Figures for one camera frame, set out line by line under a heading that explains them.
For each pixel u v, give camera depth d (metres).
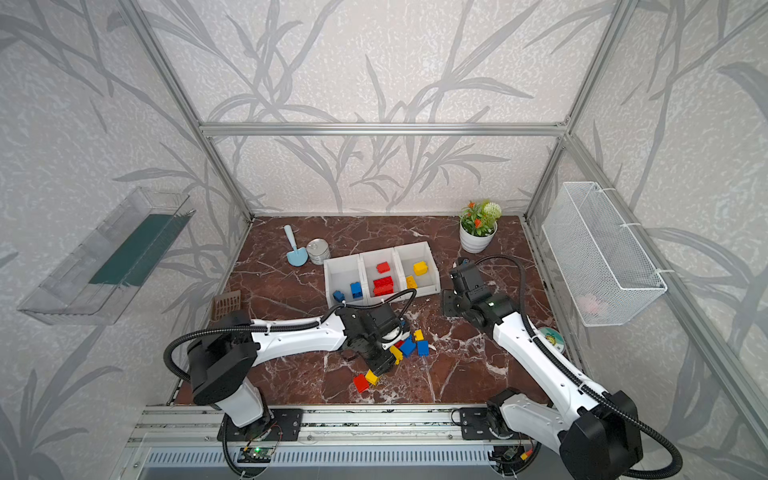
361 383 0.81
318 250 1.05
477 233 0.99
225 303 0.96
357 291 0.96
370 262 1.05
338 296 0.96
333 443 0.72
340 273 1.01
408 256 1.05
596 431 0.37
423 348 0.85
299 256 1.08
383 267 1.04
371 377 0.78
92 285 0.63
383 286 0.97
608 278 0.61
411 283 0.98
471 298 0.60
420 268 1.02
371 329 0.65
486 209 1.02
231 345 0.50
